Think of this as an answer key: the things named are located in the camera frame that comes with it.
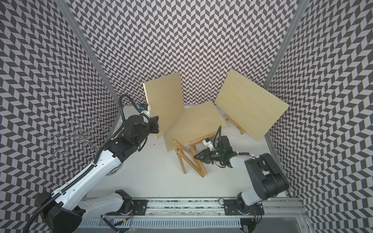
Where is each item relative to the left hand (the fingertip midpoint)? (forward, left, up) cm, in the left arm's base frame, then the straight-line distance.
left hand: (156, 118), depth 74 cm
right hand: (-14, -20, -22) cm, 33 cm away
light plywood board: (+9, -19, -16) cm, 27 cm away
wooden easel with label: (+12, -51, -26) cm, 59 cm away
